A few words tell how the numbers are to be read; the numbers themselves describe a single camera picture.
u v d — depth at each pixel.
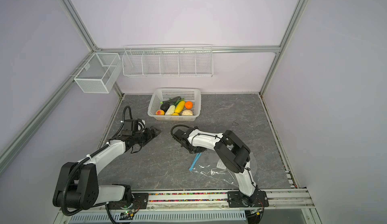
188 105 1.08
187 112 1.00
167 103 1.10
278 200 0.75
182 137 0.73
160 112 1.02
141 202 0.73
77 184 0.42
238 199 0.74
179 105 1.08
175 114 1.02
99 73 1.02
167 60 1.00
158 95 1.10
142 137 0.77
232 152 0.50
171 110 1.05
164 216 0.71
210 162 0.86
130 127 0.70
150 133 0.80
